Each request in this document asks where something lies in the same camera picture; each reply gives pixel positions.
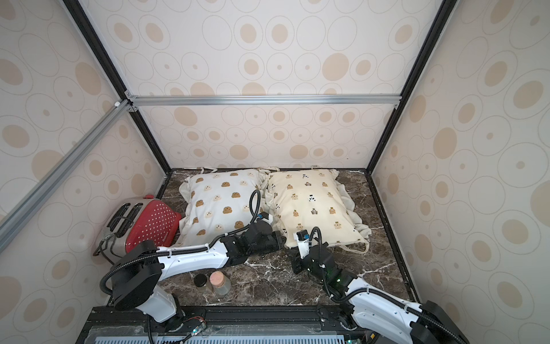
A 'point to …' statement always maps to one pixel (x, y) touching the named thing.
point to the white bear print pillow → (216, 203)
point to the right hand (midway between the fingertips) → (294, 248)
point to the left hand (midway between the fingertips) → (296, 242)
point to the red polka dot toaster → (134, 222)
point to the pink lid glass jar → (220, 282)
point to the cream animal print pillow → (302, 200)
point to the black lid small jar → (200, 282)
